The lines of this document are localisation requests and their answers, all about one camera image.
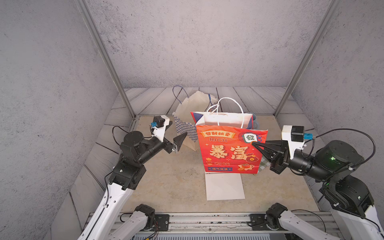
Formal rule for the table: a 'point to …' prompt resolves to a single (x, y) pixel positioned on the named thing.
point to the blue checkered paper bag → (200, 101)
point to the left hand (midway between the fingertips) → (180, 128)
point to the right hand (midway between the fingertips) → (254, 143)
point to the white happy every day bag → (223, 186)
